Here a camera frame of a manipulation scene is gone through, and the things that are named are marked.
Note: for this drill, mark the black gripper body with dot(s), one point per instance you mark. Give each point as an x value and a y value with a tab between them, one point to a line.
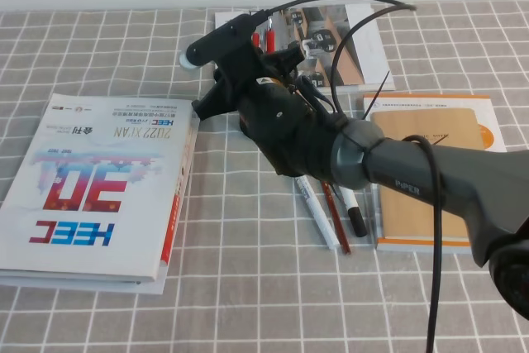
286	116

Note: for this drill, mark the white marker black cap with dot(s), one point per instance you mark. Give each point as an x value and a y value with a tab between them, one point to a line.
353	211

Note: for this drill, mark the white orange book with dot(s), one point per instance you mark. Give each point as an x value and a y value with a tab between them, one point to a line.
486	118

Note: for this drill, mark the white booklet under magazine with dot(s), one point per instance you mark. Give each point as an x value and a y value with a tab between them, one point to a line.
370	49

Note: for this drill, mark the dark red pencil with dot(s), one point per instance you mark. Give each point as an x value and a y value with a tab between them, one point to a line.
339	229

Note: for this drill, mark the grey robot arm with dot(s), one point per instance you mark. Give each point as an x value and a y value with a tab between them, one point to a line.
488	190

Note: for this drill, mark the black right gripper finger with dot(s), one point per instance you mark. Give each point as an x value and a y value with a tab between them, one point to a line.
287	60

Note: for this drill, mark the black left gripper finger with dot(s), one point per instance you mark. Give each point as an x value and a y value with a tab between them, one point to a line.
221	99

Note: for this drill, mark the tan classic notebook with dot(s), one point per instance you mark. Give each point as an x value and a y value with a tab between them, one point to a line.
406	221

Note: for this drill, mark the white HEEC 30 book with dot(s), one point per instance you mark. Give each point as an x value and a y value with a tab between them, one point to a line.
96	189

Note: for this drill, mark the white marker on table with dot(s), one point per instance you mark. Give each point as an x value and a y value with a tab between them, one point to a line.
315	208

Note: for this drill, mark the photo cover magazine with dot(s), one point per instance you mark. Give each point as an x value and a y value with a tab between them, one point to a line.
318	31

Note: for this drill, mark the black mesh pen holder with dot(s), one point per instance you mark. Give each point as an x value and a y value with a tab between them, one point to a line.
243	126

